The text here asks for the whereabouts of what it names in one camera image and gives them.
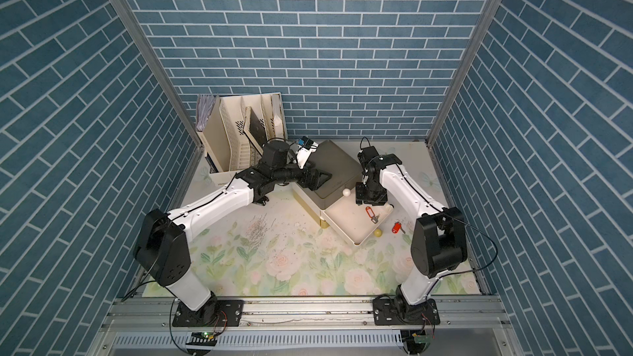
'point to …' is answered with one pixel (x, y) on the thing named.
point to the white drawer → (357, 222)
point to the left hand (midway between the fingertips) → (328, 172)
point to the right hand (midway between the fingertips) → (365, 203)
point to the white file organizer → (228, 150)
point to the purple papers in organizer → (204, 107)
